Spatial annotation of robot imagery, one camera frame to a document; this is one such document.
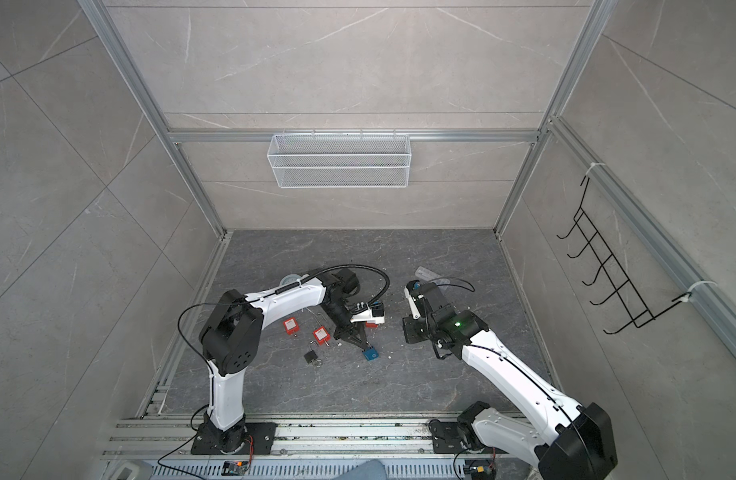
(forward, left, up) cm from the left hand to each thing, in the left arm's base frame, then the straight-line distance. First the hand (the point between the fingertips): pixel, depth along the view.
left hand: (364, 337), depth 84 cm
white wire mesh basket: (+54, +7, +23) cm, 59 cm away
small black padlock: (-2, +16, -7) cm, 18 cm away
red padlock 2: (0, -2, +9) cm, 9 cm away
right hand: (+1, -13, +7) cm, 14 cm away
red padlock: (+4, +13, -5) cm, 15 cm away
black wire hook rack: (+3, -59, +26) cm, 64 cm away
